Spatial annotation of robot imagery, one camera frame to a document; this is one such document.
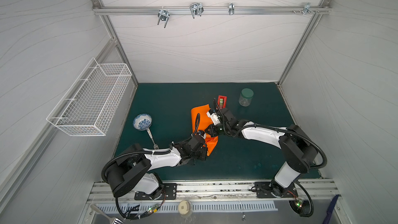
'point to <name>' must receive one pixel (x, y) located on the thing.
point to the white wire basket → (87, 108)
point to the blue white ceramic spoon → (142, 122)
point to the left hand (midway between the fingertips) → (209, 150)
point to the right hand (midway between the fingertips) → (207, 127)
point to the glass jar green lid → (246, 96)
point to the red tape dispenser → (222, 101)
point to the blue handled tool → (330, 209)
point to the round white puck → (184, 207)
